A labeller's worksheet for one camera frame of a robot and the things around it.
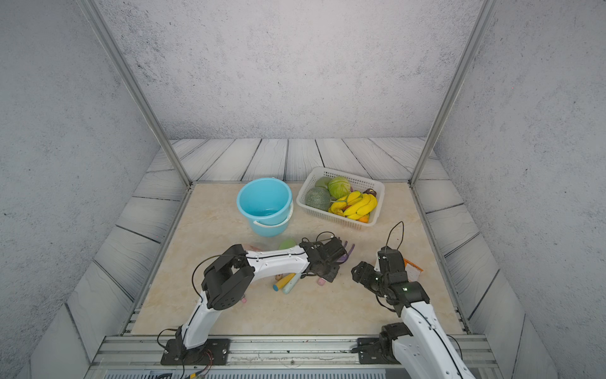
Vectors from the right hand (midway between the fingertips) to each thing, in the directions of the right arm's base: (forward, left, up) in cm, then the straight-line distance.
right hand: (360, 273), depth 80 cm
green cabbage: (+36, +5, +4) cm, 37 cm away
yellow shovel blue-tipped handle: (-1, +26, -4) cm, 27 cm away
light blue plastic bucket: (+25, +33, +8) cm, 42 cm away
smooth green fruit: (+45, +12, -1) cm, 46 cm away
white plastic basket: (+45, -5, -2) cm, 45 cm away
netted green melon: (+32, +14, +2) cm, 35 cm away
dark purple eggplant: (+40, -10, -2) cm, 41 cm away
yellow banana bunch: (+27, -1, +2) cm, 27 cm away
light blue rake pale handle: (-3, +25, -6) cm, 26 cm away
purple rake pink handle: (0, +13, -7) cm, 14 cm away
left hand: (+3, +7, -9) cm, 12 cm away
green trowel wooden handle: (+17, +28, -9) cm, 34 cm away
